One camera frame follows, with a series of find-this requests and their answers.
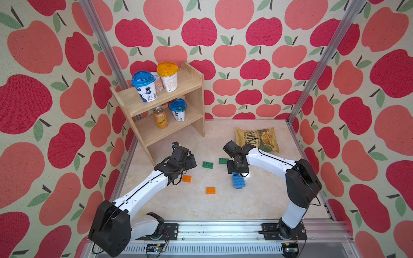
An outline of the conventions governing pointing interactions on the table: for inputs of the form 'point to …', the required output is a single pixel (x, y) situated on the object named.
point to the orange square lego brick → (210, 190)
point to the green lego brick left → (207, 164)
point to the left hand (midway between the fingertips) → (189, 163)
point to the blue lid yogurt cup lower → (178, 106)
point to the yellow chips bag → (263, 138)
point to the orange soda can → (161, 117)
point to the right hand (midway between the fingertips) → (234, 172)
